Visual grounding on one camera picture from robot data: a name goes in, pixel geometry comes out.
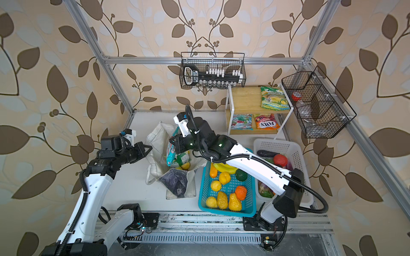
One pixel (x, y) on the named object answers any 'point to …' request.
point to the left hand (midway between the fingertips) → (151, 146)
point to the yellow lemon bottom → (211, 202)
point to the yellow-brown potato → (222, 200)
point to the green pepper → (268, 193)
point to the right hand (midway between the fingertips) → (170, 140)
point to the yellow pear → (234, 204)
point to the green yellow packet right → (274, 98)
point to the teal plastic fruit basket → (227, 191)
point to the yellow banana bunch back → (222, 167)
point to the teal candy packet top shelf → (171, 151)
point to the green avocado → (241, 175)
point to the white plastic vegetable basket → (292, 150)
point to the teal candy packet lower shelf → (242, 121)
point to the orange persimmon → (241, 192)
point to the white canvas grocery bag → (178, 183)
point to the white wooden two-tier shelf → (257, 110)
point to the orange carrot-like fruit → (213, 171)
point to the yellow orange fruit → (224, 177)
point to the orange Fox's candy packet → (266, 121)
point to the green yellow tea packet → (183, 158)
